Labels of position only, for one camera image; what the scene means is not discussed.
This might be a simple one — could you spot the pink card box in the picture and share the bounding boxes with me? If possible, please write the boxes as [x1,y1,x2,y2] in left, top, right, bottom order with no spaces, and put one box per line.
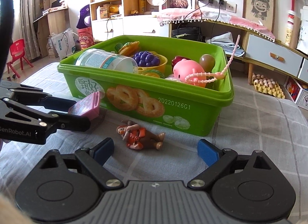
[68,91,101,121]

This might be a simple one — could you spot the small brown monkey figurine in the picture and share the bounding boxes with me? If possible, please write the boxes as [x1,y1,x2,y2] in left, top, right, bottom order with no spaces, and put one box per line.
[116,120,166,150]

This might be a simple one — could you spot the clear cotton swab jar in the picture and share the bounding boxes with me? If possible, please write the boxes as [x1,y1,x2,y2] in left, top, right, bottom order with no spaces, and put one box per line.
[75,48,138,74]

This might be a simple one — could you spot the pink rubber gourd toy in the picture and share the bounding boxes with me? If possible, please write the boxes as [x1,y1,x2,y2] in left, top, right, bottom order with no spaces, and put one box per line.
[172,55,205,83]

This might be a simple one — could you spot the toy corn cob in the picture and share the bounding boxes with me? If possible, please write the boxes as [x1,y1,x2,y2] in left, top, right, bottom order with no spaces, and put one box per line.
[115,41,140,57]

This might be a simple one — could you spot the purple toy grapes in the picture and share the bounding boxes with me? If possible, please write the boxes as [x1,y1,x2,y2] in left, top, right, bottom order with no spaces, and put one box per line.
[133,51,160,67]

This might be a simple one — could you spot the yellow plastic toy bowl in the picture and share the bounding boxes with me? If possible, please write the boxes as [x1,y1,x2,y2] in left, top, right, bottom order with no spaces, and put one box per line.
[138,51,168,75]

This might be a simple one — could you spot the amber rubber hand toy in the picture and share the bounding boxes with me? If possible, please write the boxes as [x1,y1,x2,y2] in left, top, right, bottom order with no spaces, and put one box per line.
[199,54,216,73]

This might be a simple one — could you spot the red plastic child chair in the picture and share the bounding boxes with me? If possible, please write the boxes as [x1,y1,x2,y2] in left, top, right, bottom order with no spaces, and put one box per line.
[6,39,34,78]

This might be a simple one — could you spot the grey checked tablecloth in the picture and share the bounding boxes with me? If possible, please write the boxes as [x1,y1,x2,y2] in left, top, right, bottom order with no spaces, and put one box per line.
[0,62,308,223]

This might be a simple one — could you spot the red printed bag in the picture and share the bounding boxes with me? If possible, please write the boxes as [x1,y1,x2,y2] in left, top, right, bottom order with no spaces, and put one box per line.
[78,27,94,50]

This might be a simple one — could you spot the green plastic cookie bin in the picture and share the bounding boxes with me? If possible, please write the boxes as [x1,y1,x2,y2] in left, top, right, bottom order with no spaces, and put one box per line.
[57,35,234,136]

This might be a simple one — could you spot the egg tray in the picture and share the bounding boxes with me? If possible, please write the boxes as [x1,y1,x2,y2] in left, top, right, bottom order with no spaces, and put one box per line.
[252,73,285,99]

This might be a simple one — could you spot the white illustrated carton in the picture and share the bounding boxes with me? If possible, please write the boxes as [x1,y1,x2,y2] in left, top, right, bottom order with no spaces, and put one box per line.
[285,76,308,110]

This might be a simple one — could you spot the white drawer cabinet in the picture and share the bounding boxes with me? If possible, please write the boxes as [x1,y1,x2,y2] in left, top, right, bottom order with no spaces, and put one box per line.
[245,34,307,83]

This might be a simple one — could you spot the wooden shelf unit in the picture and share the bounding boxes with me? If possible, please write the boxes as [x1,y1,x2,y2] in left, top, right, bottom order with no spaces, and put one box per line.
[89,0,169,41]

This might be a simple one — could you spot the black bag on shelf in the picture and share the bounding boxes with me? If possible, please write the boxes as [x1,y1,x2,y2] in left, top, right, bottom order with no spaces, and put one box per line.
[171,27,199,41]

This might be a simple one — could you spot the pink lace cloth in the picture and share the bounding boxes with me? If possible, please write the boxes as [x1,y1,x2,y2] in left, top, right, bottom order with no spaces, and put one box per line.
[157,8,276,42]

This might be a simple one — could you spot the framed cartoon girl picture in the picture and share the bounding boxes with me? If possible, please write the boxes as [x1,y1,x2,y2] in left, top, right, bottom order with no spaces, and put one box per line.
[242,0,276,33]

